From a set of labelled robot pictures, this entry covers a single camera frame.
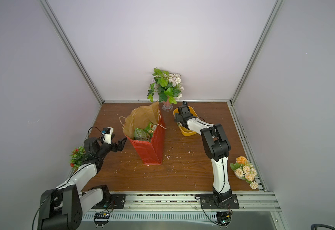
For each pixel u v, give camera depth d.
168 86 0.90
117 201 0.73
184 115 0.81
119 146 0.78
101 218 0.72
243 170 0.71
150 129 1.00
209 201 0.73
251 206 0.71
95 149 0.66
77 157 0.74
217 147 0.55
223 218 0.71
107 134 0.74
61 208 0.44
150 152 0.76
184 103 0.92
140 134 0.88
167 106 1.13
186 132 0.95
